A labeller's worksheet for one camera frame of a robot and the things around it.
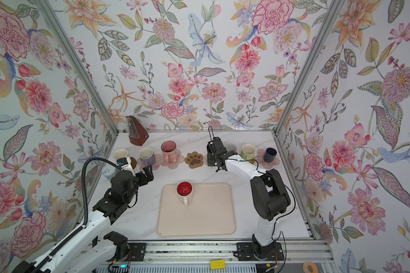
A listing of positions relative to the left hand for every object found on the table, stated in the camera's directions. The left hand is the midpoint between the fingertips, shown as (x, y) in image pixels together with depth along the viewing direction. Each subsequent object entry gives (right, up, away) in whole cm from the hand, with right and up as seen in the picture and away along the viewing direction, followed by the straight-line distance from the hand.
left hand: (147, 168), depth 80 cm
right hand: (+32, +4, +15) cm, 36 cm away
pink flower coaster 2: (+11, +3, +26) cm, 29 cm away
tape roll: (+70, -40, -10) cm, 81 cm away
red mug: (+16, -12, +10) cm, 23 cm away
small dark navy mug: (+66, +6, +20) cm, 69 cm away
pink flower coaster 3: (+62, +3, +26) cm, 67 cm away
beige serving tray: (+30, -23, +7) cm, 38 cm away
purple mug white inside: (-8, +5, +24) cm, 26 cm away
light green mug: (+53, +7, +20) cm, 57 cm away
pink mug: (+7, +8, +16) cm, 19 cm away
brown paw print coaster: (+21, +2, +26) cm, 34 cm away
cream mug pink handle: (-22, +7, +18) cm, 29 cm away
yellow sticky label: (+32, -38, -11) cm, 51 cm away
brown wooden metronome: (-16, +18, +29) cm, 38 cm away
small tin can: (-25, -3, +13) cm, 29 cm away
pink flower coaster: (-2, 0, +24) cm, 24 cm away
